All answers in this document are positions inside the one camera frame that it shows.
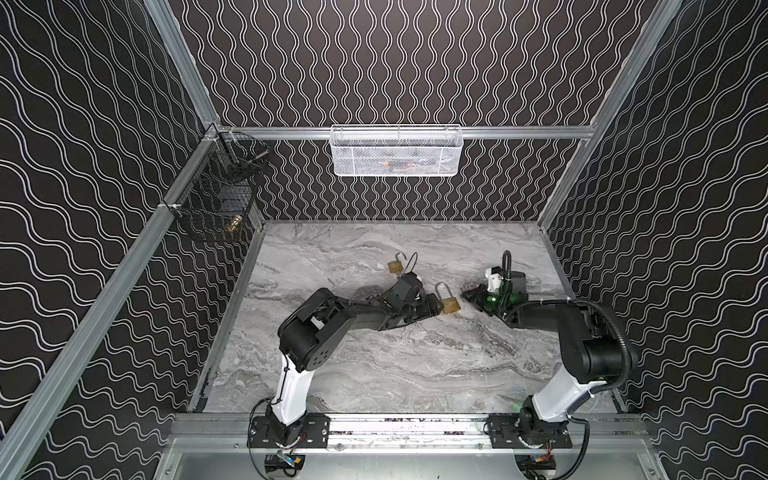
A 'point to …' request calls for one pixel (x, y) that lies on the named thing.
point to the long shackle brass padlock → (450, 305)
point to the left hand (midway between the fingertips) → (450, 313)
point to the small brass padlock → (397, 266)
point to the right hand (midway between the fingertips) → (466, 294)
